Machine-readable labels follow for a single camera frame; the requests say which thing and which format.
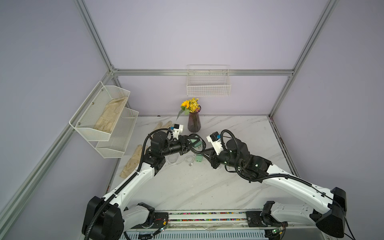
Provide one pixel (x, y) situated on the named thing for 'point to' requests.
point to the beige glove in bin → (106, 122)
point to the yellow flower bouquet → (188, 106)
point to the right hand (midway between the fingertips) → (204, 153)
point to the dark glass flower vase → (194, 124)
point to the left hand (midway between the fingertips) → (198, 142)
